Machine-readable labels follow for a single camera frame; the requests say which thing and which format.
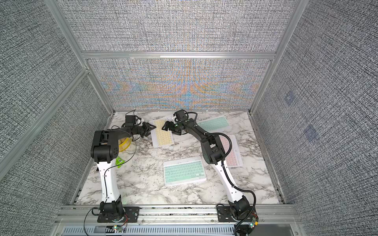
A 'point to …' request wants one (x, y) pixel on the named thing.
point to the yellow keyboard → (161, 137)
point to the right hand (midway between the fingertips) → (166, 127)
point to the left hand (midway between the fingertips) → (157, 126)
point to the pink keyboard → (234, 160)
